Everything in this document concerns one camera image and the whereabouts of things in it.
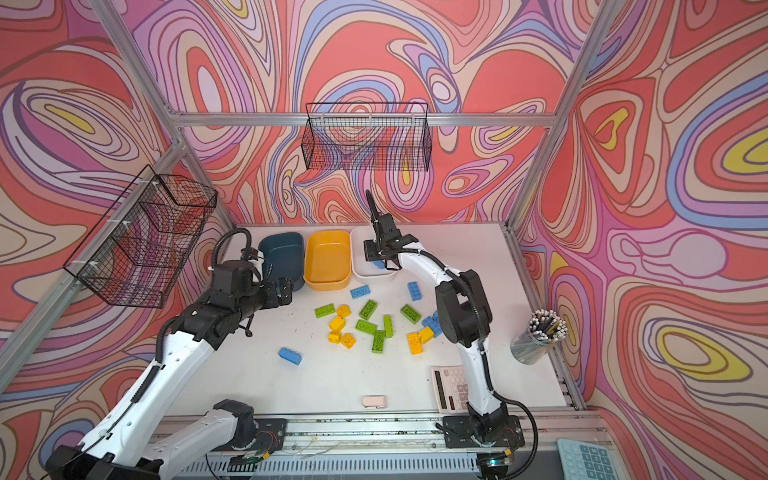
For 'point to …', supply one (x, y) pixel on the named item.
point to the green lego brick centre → (368, 309)
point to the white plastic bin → (363, 270)
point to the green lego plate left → (324, 311)
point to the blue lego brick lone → (290, 356)
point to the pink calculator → (451, 389)
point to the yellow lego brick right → (426, 335)
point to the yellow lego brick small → (334, 337)
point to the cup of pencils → (530, 346)
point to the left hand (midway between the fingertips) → (281, 283)
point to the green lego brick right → (410, 314)
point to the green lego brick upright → (388, 326)
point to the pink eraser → (374, 401)
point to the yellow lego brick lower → (348, 340)
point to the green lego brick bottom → (378, 341)
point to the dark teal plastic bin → (283, 254)
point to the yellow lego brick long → (416, 343)
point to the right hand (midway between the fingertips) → (376, 253)
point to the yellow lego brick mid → (337, 325)
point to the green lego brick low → (366, 327)
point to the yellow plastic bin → (327, 265)
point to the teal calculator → (581, 461)
